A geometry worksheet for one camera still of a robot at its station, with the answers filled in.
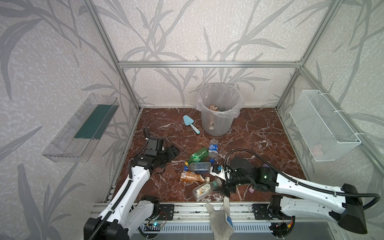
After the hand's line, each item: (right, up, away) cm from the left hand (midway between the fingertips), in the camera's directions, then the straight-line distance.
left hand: (177, 149), depth 81 cm
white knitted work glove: (+23, -32, -10) cm, 41 cm away
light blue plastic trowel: (+3, +15, +31) cm, 35 cm away
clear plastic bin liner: (+27, +31, +24) cm, 47 cm away
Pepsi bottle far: (+21, -3, +13) cm, 24 cm away
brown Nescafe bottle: (+21, +24, +18) cm, 37 cm away
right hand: (+20, -11, -9) cm, 25 cm away
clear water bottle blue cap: (+11, -11, +4) cm, 16 cm away
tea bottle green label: (+15, -20, -5) cm, 26 cm away
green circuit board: (-11, -37, -9) cm, 39 cm away
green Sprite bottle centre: (+13, -6, +11) cm, 18 cm away
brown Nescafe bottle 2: (+8, -15, 0) cm, 17 cm away
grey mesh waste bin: (+22, +13, +13) cm, 28 cm away
